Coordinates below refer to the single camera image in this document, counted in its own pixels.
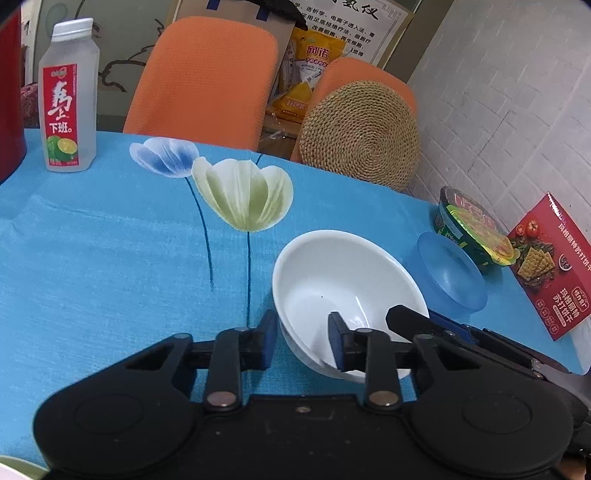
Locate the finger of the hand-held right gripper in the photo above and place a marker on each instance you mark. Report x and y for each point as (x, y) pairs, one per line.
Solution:
(406, 319)
(455, 330)

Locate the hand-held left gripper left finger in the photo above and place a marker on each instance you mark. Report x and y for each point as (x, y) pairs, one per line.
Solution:
(268, 342)

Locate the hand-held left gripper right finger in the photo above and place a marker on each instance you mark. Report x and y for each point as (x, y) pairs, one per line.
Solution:
(335, 342)

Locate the plain white bowl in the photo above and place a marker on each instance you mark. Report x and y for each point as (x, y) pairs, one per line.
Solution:
(341, 277)

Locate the light green plate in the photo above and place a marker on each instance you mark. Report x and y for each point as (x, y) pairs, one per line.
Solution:
(33, 473)

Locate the translucent blue plastic bowl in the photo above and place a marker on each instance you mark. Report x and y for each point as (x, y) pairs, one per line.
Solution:
(443, 272)

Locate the green instant noodle bowl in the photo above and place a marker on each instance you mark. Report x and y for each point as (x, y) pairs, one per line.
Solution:
(475, 230)

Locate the red cracker box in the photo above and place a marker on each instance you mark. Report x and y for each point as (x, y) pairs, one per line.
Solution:
(558, 277)

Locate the blue floral tablecloth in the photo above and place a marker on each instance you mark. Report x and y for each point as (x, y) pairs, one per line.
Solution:
(115, 254)

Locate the woven straw cushion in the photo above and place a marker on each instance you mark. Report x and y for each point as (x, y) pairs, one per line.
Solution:
(360, 134)

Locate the orange chair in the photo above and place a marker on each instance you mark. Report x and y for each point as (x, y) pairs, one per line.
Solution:
(203, 78)
(337, 74)

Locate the yellow snack packet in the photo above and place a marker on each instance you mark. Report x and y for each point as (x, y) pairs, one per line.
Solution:
(304, 60)

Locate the juice bottle with red label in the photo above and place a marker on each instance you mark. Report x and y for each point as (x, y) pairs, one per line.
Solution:
(69, 106)

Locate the cardboard box with brown bag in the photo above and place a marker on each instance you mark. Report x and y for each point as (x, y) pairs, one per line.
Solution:
(231, 11)

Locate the black cloth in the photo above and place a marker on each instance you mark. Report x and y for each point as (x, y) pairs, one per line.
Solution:
(281, 8)

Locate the red thermos jug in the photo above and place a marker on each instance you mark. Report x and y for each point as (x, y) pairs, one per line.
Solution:
(9, 115)

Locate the framed wall poster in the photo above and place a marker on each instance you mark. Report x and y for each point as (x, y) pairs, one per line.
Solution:
(369, 23)

